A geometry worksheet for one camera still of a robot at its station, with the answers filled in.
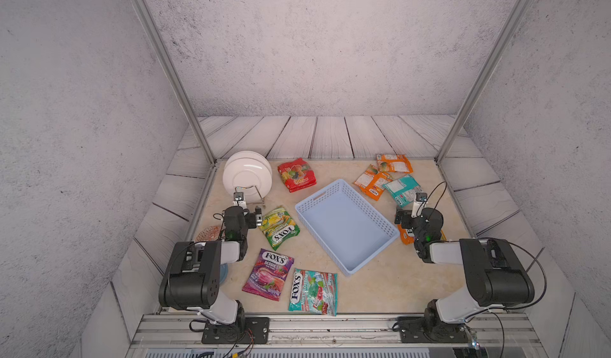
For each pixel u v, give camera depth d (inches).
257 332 28.7
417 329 28.8
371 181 43.6
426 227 28.6
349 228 37.8
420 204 31.2
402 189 41.6
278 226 37.7
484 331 29.2
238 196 32.3
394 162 46.6
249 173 37.1
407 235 36.2
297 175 43.4
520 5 28.9
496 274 18.3
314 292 31.2
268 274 32.6
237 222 28.7
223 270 32.3
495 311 19.3
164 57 33.3
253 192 38.6
